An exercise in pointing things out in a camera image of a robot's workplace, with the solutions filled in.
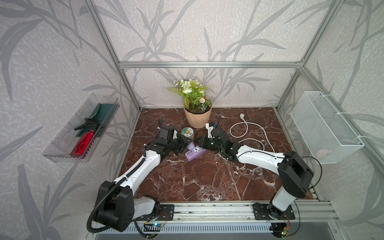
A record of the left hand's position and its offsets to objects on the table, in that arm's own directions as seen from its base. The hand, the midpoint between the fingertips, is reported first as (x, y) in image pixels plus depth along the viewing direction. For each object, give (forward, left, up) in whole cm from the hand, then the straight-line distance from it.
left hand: (193, 141), depth 81 cm
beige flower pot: (+21, -4, -6) cm, 22 cm away
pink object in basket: (-10, -63, +6) cm, 64 cm away
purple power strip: (+2, -2, -15) cm, 15 cm away
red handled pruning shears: (-11, +43, +18) cm, 47 cm away
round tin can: (+12, +4, -9) cm, 16 cm away
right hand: (0, +1, +1) cm, 1 cm away
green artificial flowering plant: (+28, +1, +11) cm, 30 cm away
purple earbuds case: (-2, +1, -1) cm, 3 cm away
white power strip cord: (+11, -43, -16) cm, 47 cm away
